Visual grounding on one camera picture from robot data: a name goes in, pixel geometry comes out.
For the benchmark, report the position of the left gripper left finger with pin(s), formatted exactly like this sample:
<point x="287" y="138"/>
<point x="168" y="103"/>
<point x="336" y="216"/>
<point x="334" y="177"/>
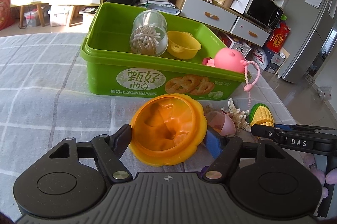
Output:
<point x="73" y="177"/>

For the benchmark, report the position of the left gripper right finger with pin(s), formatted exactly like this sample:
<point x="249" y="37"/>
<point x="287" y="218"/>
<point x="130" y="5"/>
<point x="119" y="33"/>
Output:
<point x="261" y="178"/>

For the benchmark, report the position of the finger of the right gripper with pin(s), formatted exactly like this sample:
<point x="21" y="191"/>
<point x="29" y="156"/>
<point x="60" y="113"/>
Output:
<point x="264" y="131"/>
<point x="298" y="127"/>

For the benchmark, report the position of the yellow toy corn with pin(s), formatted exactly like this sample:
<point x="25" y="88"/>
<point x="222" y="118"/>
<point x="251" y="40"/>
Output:
<point x="261" y="115"/>

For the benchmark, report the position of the white starfish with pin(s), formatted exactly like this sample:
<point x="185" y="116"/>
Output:
<point x="237" y="116"/>

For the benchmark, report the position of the pink pig toy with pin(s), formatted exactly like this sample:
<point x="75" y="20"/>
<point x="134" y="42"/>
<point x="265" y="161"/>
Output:
<point x="233" y="60"/>

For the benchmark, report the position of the right hand purple glove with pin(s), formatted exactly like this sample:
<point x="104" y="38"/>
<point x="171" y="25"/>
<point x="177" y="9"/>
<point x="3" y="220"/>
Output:
<point x="330" y="178"/>

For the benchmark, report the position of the grey checked tablecloth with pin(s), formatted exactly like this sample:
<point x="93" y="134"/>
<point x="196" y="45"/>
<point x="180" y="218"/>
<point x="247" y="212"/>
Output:
<point x="44" y="99"/>

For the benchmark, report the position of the green plastic cookie box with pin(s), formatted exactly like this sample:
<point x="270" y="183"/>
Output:
<point x="112" y="68"/>

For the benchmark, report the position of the silver refrigerator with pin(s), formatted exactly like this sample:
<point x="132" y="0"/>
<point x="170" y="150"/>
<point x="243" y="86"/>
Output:
<point x="311" y="22"/>

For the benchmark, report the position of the yellow toy pot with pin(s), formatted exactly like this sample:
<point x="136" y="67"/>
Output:
<point x="182" y="45"/>

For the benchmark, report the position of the black microwave oven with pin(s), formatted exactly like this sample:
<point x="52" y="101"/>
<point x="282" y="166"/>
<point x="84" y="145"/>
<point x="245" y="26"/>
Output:
<point x="266" y="13"/>

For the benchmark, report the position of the clear cotton swab jar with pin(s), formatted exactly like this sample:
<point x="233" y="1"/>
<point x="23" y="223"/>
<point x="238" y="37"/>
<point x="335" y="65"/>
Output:
<point x="149" y="34"/>

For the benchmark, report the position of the clear plastic storage box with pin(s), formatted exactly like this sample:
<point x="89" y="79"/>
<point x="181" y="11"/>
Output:
<point x="32" y="18"/>

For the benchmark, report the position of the red printed bag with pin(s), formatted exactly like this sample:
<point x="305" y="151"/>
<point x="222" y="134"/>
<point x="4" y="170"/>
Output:
<point x="7" y="17"/>

